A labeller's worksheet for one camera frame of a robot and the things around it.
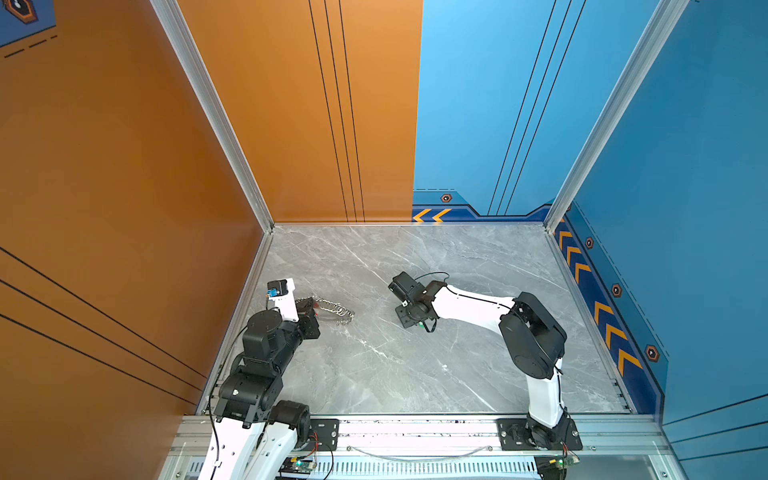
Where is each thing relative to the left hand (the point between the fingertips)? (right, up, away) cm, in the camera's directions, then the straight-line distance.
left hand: (313, 297), depth 70 cm
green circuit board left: (-4, -40, 0) cm, 40 cm away
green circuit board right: (+57, -40, -1) cm, 70 cm away
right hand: (+23, -9, +23) cm, 33 cm away
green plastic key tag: (+26, -9, +9) cm, 29 cm away
